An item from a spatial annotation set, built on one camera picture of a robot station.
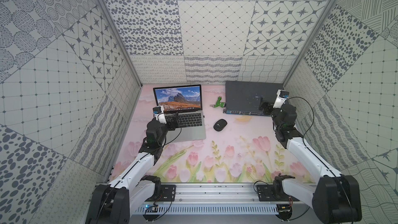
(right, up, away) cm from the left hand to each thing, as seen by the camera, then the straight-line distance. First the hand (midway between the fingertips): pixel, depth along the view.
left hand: (167, 111), depth 83 cm
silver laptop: (+9, +5, +16) cm, 19 cm away
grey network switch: (+48, +7, +25) cm, 55 cm away
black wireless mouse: (+30, -10, +13) cm, 34 cm away
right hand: (+56, +7, -1) cm, 56 cm away
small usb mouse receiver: (+20, -5, +20) cm, 29 cm away
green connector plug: (+31, +3, +24) cm, 39 cm away
